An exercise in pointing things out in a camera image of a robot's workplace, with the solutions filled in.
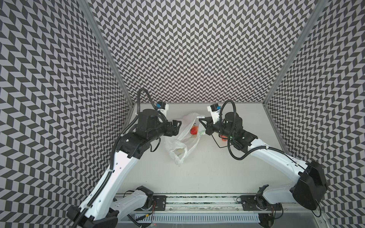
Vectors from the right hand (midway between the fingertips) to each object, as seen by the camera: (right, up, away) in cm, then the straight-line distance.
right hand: (198, 123), depth 74 cm
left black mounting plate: (-20, -40, -2) cm, 45 cm away
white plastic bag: (-10, -12, +3) cm, 16 cm away
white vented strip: (+19, -46, -4) cm, 50 cm away
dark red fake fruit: (-2, -3, -1) cm, 4 cm away
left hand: (-12, +1, -7) cm, 14 cm away
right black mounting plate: (+27, -36, -9) cm, 46 cm away
